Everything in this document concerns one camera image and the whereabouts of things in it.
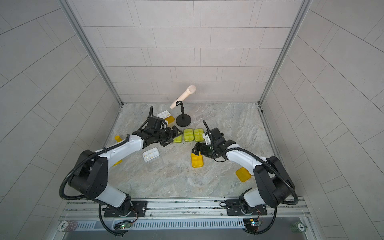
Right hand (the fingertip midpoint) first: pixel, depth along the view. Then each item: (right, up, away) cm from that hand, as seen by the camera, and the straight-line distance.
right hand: (197, 152), depth 84 cm
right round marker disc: (+44, -26, -22) cm, 55 cm away
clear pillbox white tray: (-26, -5, +3) cm, 26 cm away
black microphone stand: (-11, +18, +21) cm, 30 cm away
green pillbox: (-12, +6, +10) cm, 17 cm away
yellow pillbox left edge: (-49, +7, +7) cm, 50 cm away
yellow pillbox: (0, -6, +2) cm, 6 cm away
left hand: (-9, +10, +2) cm, 14 cm away
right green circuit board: (+26, -28, -16) cm, 41 cm away
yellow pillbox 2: (+26, -12, -2) cm, 28 cm away
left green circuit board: (-33, -28, -19) cm, 47 cm away
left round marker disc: (-55, -25, -23) cm, 65 cm away
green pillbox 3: (+1, +8, +12) cm, 15 cm away
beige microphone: (-4, +36, 0) cm, 36 cm away
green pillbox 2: (-6, +8, +13) cm, 16 cm away
